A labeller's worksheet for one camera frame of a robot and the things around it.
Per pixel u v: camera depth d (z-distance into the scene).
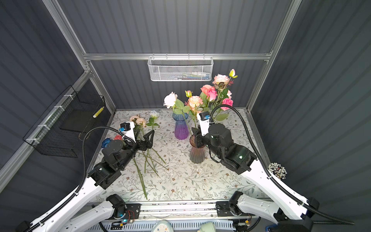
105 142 0.94
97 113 0.81
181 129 0.93
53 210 0.41
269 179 0.41
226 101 0.63
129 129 0.58
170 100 0.68
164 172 0.87
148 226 0.71
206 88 0.72
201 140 0.56
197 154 0.85
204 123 0.53
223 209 0.73
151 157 0.93
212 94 0.68
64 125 0.74
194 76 0.92
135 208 0.75
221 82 0.65
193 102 0.67
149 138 0.62
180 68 1.24
